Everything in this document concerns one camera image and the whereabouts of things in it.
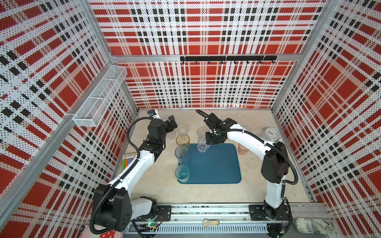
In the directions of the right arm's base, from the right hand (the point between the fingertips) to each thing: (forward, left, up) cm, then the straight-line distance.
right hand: (211, 141), depth 86 cm
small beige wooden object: (-39, +4, -10) cm, 41 cm away
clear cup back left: (+2, +24, +19) cm, 31 cm away
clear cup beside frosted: (+16, +19, -9) cm, 27 cm away
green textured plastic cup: (-15, +17, -11) cm, 25 cm away
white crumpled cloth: (-40, -46, -9) cm, 62 cm away
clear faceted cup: (0, +6, -6) cm, 8 cm away
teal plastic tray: (-9, -5, -13) cm, 17 cm away
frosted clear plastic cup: (+11, +26, -9) cm, 30 cm away
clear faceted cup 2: (+11, +6, -5) cm, 13 cm away
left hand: (+8, +24, +12) cm, 28 cm away
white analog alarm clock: (+12, -44, -10) cm, 46 cm away
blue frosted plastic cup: (-4, +18, -6) cm, 19 cm away
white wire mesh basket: (+18, +75, +8) cm, 77 cm away
